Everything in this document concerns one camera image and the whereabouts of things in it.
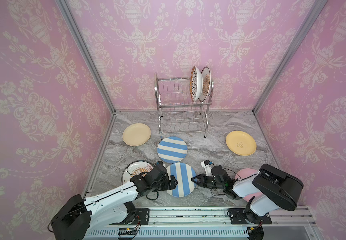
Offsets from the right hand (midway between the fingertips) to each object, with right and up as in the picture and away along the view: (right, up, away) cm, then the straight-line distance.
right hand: (192, 180), depth 84 cm
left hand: (-11, -2, -4) cm, 12 cm away
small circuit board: (-33, -21, -11) cm, 40 cm away
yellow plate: (+35, +19, +17) cm, 44 cm away
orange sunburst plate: (-34, +5, +5) cm, 35 cm away
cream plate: (-38, +24, +23) cm, 51 cm away
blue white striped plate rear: (-12, +15, +13) cm, 23 cm away
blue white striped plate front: (-5, +3, +3) cm, 7 cm away
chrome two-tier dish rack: (-8, +41, +34) cm, 54 cm away
